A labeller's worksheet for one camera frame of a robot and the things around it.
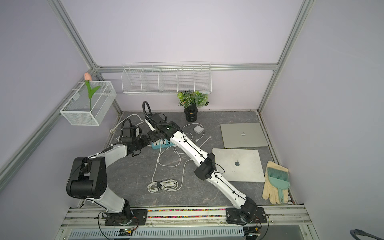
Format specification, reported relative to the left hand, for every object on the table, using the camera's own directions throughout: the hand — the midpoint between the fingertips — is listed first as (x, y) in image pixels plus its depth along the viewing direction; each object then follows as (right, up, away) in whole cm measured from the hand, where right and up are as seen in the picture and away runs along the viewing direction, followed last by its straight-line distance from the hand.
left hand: (149, 140), depth 95 cm
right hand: (+4, +5, -7) cm, 9 cm away
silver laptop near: (+56, -15, -5) cm, 58 cm away
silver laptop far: (+64, +2, +12) cm, 65 cm away
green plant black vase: (+27, +25, -3) cm, 37 cm away
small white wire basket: (-29, +17, -22) cm, 40 cm away
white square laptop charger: (+31, +6, +13) cm, 34 cm away
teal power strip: (+13, 0, -17) cm, 21 cm away
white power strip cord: (-34, +5, +17) cm, 38 cm away
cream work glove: (+71, -28, -14) cm, 77 cm away
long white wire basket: (+10, +41, +4) cm, 43 cm away
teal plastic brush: (+78, -21, -10) cm, 81 cm away
